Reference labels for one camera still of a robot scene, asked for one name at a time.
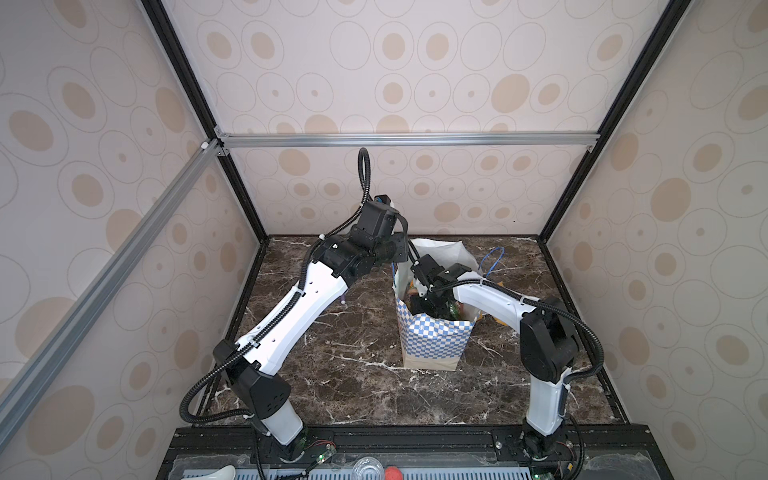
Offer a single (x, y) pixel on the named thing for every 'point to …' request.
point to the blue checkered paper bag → (431, 344)
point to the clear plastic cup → (368, 468)
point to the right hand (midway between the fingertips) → (416, 315)
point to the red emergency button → (393, 473)
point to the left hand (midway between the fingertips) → (411, 238)
